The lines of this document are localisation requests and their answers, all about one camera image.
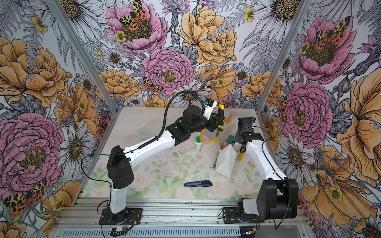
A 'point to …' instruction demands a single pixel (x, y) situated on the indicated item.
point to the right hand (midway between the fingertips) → (244, 139)
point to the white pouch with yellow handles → (226, 157)
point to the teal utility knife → (230, 139)
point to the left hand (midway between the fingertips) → (220, 119)
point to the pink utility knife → (225, 144)
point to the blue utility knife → (197, 184)
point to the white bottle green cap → (198, 144)
